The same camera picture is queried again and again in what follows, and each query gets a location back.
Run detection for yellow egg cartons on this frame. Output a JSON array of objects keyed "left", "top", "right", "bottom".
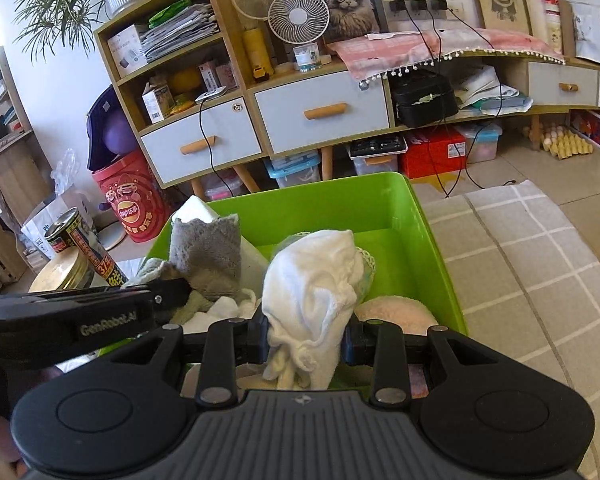
[{"left": 522, "top": 119, "right": 595, "bottom": 160}]

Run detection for white cardboard box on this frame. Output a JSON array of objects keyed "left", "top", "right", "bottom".
[{"left": 107, "top": 23, "right": 149, "bottom": 72}]

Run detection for framed cat picture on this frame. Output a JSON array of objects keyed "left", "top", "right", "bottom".
[{"left": 305, "top": 0, "right": 390, "bottom": 45}]

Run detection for white cloth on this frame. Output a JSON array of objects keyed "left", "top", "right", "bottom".
[{"left": 260, "top": 229, "right": 362, "bottom": 392}]

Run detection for yellow bottle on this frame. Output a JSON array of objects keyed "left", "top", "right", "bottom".
[{"left": 243, "top": 27, "right": 272, "bottom": 84}]

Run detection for purple ball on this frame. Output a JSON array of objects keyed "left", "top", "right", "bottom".
[{"left": 104, "top": 117, "right": 141, "bottom": 154}]

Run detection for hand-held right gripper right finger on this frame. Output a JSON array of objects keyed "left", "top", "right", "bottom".
[{"left": 342, "top": 319, "right": 486, "bottom": 407}]

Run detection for white desk fan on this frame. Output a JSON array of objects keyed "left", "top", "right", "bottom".
[{"left": 267, "top": 0, "right": 330, "bottom": 57}]

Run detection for gold lid jar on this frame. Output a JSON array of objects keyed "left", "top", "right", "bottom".
[{"left": 28, "top": 250, "right": 107, "bottom": 294}]

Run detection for dark purple bag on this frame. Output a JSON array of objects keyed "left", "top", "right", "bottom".
[{"left": 86, "top": 84, "right": 131, "bottom": 171}]

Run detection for grey lace cloth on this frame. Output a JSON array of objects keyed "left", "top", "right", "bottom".
[{"left": 169, "top": 214, "right": 244, "bottom": 302}]

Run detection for tall wooden shelf cabinet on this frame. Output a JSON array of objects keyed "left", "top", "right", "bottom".
[{"left": 93, "top": 0, "right": 272, "bottom": 197}]

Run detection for red yellow label can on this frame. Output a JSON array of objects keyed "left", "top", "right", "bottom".
[{"left": 44, "top": 207, "right": 127, "bottom": 289}]

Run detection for wide white drawer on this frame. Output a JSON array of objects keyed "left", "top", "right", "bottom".
[{"left": 253, "top": 70, "right": 392, "bottom": 156}]

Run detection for red bucket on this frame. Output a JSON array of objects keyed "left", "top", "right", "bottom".
[{"left": 90, "top": 149, "right": 174, "bottom": 244}]

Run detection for white tall bottle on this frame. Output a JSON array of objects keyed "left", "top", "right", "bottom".
[{"left": 542, "top": 0, "right": 565, "bottom": 54}]

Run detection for white drawer with round sticker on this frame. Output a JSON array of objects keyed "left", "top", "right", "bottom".
[{"left": 139, "top": 96, "right": 264, "bottom": 184}]

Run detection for low wooden cabinet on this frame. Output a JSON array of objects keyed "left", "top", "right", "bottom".
[{"left": 247, "top": 52, "right": 600, "bottom": 197}]

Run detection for black case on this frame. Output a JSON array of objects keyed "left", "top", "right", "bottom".
[{"left": 389, "top": 69, "right": 460, "bottom": 129}]

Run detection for grey plaid tablecloth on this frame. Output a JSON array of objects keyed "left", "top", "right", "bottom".
[{"left": 422, "top": 180, "right": 600, "bottom": 480}]

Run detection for green plastic bin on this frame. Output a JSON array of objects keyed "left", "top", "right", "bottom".
[{"left": 130, "top": 172, "right": 469, "bottom": 396}]

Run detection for small white carton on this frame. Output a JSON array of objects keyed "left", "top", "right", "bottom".
[{"left": 141, "top": 82, "right": 174, "bottom": 124}]

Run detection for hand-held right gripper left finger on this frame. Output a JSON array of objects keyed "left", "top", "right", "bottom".
[{"left": 100, "top": 319, "right": 270, "bottom": 407}]

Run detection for white printed box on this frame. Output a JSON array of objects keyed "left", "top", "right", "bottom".
[{"left": 569, "top": 108, "right": 600, "bottom": 153}]

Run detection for red box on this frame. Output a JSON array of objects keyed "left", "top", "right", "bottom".
[{"left": 398, "top": 127, "right": 467, "bottom": 179}]

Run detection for pile of papers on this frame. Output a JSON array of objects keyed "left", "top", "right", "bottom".
[{"left": 452, "top": 64, "right": 534, "bottom": 114}]

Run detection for pink plush toy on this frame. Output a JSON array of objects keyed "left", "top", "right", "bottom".
[{"left": 354, "top": 296, "right": 439, "bottom": 337}]

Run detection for black cable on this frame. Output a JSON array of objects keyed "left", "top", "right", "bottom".
[{"left": 197, "top": 100, "right": 237, "bottom": 197}]

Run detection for stack of papers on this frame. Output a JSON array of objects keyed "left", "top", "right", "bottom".
[{"left": 139, "top": 3, "right": 224, "bottom": 64}]

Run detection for white charging pad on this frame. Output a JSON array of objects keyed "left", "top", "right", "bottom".
[{"left": 194, "top": 86, "right": 229, "bottom": 104}]

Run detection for pink fringed cloth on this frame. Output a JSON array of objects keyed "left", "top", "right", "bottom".
[{"left": 327, "top": 28, "right": 566, "bottom": 92}]

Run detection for clear storage box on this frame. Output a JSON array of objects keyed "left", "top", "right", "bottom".
[{"left": 454, "top": 122, "right": 504, "bottom": 164}]

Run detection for white paper bag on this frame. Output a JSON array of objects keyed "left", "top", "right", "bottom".
[{"left": 20, "top": 192, "right": 99, "bottom": 262}]

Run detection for small clear jar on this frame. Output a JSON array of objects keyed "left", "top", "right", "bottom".
[{"left": 292, "top": 43, "right": 324, "bottom": 72}]

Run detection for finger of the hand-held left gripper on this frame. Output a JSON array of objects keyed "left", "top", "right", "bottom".
[{"left": 122, "top": 277, "right": 192, "bottom": 312}]

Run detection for wooden bookshelf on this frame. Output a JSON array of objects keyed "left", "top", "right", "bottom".
[{"left": 0, "top": 47, "right": 44, "bottom": 297}]

